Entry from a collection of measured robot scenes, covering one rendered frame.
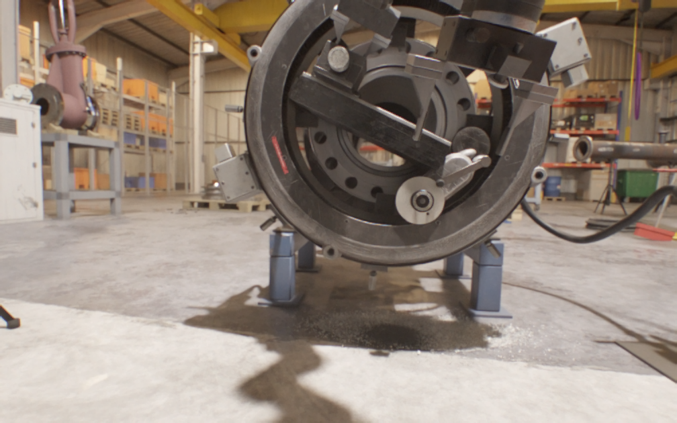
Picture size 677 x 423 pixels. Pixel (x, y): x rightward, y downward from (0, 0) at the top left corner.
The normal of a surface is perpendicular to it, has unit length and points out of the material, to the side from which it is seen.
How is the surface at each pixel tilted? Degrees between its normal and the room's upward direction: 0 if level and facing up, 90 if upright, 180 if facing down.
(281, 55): 90
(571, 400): 0
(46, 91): 90
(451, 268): 90
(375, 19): 129
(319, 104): 90
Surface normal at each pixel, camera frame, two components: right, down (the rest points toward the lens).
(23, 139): 0.98, 0.04
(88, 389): 0.03, -1.00
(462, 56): 0.10, 0.47
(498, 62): -0.98, -0.12
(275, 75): -0.10, 0.07
